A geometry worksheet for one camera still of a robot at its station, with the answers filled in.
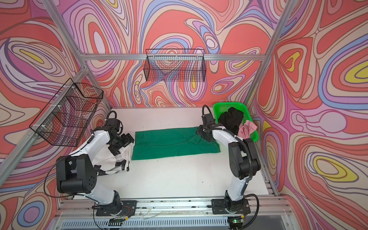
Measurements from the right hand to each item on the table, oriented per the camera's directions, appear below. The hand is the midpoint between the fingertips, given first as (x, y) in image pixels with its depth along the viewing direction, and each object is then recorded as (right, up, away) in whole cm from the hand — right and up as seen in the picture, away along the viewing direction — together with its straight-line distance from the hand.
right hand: (202, 136), depth 96 cm
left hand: (-46, -4, -7) cm, 47 cm away
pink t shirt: (+32, +5, +5) cm, 33 cm away
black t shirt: (+22, +12, +4) cm, 25 cm away
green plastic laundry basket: (+16, +22, +15) cm, 31 cm away
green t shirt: (-23, -4, 0) cm, 23 cm away
